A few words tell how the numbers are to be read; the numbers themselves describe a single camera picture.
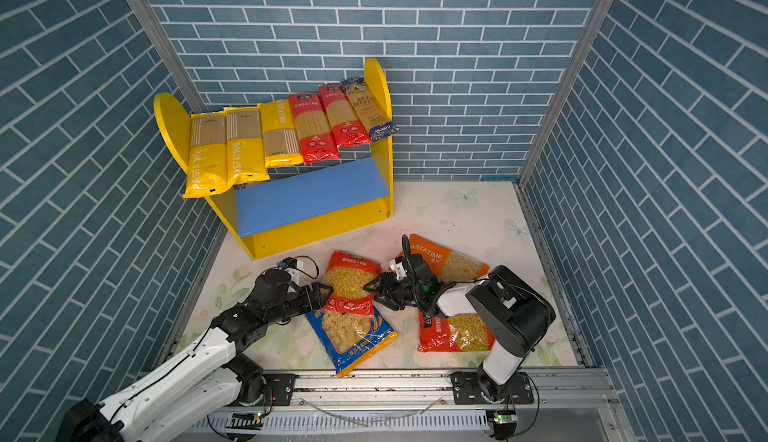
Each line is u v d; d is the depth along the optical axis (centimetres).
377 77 73
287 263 74
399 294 79
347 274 87
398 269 85
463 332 79
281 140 72
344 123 75
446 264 93
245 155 68
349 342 79
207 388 57
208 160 67
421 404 73
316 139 71
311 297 72
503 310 48
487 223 109
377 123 74
